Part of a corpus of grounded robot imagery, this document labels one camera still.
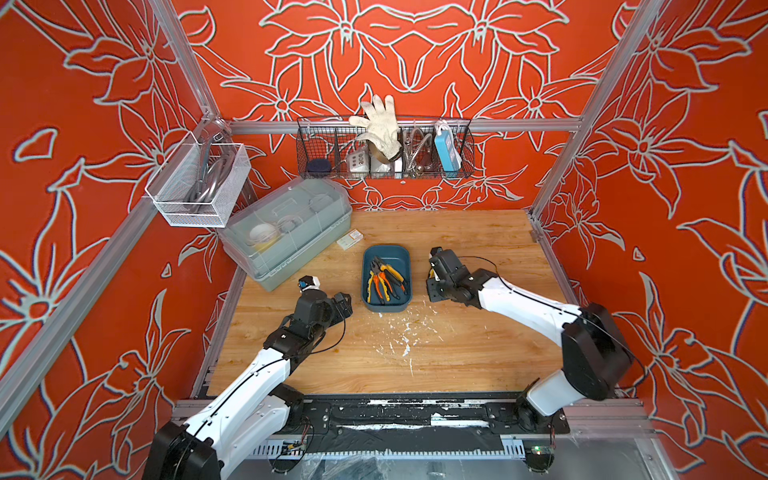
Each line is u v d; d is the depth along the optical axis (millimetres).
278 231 899
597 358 433
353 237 1102
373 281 976
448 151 873
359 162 933
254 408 489
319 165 1007
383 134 899
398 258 1041
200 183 760
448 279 670
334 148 1007
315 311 631
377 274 982
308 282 741
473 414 745
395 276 983
